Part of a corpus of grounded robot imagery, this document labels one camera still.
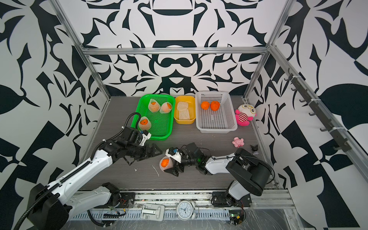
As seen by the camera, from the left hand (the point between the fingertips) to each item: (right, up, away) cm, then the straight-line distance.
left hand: (155, 151), depth 77 cm
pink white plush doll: (+58, +20, +25) cm, 66 cm away
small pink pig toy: (+49, +2, +14) cm, 51 cm away
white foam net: (+15, +20, +38) cm, 45 cm away
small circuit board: (+40, -30, -6) cm, 51 cm away
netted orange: (+38, +26, +30) cm, 55 cm away
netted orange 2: (+5, -7, +3) cm, 9 cm away
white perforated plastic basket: (+38, +21, +34) cm, 55 cm away
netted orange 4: (-7, +26, +27) cm, 38 cm away
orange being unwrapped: (+31, +26, +32) cm, 52 cm away
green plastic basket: (0, +12, +24) cm, 27 cm away
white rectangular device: (0, -27, -8) cm, 28 cm away
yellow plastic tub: (+21, +25, +34) cm, 47 cm away
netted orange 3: (-11, +14, +17) cm, 24 cm away
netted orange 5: (+2, +24, +27) cm, 37 cm away
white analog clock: (+16, -25, -9) cm, 31 cm away
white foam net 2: (+14, +26, +37) cm, 47 cm away
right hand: (+5, -5, +3) cm, 8 cm away
